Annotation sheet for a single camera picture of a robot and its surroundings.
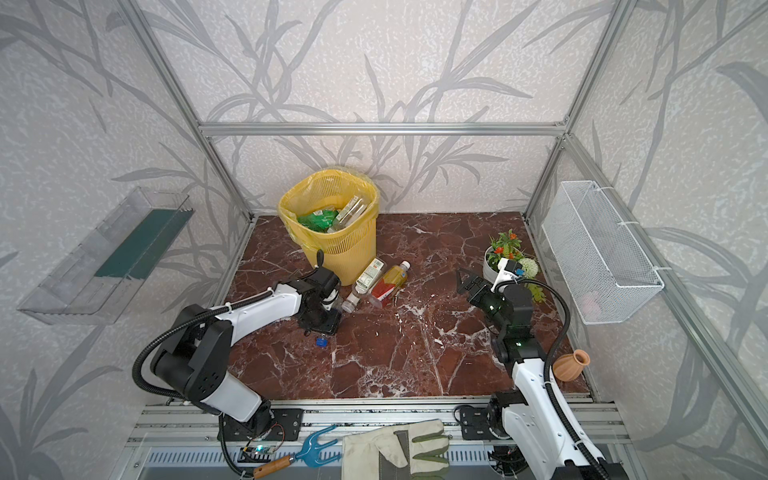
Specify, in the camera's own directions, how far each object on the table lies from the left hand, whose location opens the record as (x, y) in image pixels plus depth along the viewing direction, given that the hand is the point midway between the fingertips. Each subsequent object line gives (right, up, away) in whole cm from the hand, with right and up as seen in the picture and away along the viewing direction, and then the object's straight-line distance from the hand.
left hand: (333, 318), depth 90 cm
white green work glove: (+23, -26, -20) cm, 40 cm away
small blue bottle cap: (-2, -6, -3) cm, 7 cm away
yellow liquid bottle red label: (+18, +11, +6) cm, 22 cm away
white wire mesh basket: (+64, +17, -28) cm, 72 cm away
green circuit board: (-13, -26, -19) cm, 35 cm away
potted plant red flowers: (+51, +22, -5) cm, 56 cm away
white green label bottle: (+9, +11, +6) cm, 16 cm away
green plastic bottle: (-4, +30, 0) cm, 30 cm away
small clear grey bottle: (+5, +32, -1) cm, 33 cm away
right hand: (+39, +17, -10) cm, 43 cm away
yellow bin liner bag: (-5, +41, +9) cm, 42 cm away
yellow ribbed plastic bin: (+5, +20, -4) cm, 21 cm away
